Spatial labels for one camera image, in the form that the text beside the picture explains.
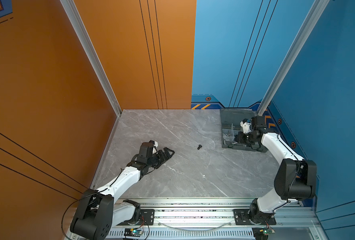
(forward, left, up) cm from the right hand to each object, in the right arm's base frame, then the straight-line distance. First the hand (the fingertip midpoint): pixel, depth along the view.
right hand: (235, 138), depth 91 cm
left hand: (-10, +39, -1) cm, 41 cm away
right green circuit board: (-46, -5, -13) cm, 48 cm away
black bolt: (+1, +21, -10) cm, 23 cm away
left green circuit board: (-46, +56, -12) cm, 73 cm away
